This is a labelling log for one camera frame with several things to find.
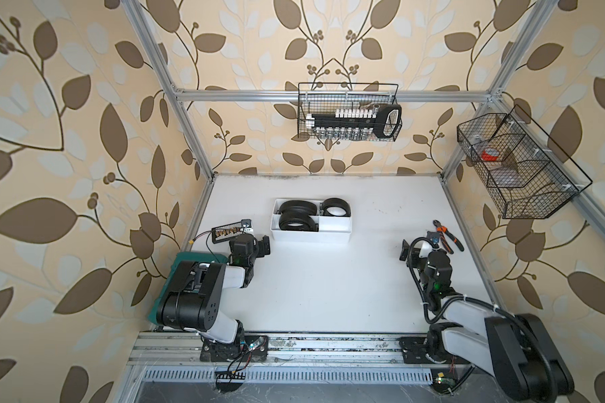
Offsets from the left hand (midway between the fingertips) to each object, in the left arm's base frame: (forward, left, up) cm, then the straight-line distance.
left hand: (248, 235), depth 95 cm
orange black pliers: (+5, -77, -2) cm, 77 cm away
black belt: (+11, -33, +7) cm, 35 cm away
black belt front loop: (+3, -23, +4) cm, 23 cm away
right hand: (-5, -62, +4) cm, 63 cm away
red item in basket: (+14, -82, +28) cm, 88 cm away
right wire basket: (+4, -87, +31) cm, 93 cm away
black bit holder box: (+3, +11, -3) cm, 12 cm away
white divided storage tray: (+7, -32, -7) cm, 34 cm away
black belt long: (+9, -18, +5) cm, 21 cm away
